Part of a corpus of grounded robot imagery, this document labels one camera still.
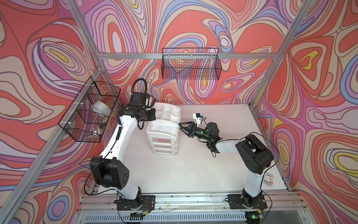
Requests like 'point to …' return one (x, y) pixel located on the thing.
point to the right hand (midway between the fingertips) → (179, 130)
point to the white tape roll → (101, 108)
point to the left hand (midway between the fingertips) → (155, 114)
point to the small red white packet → (268, 179)
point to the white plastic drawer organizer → (164, 132)
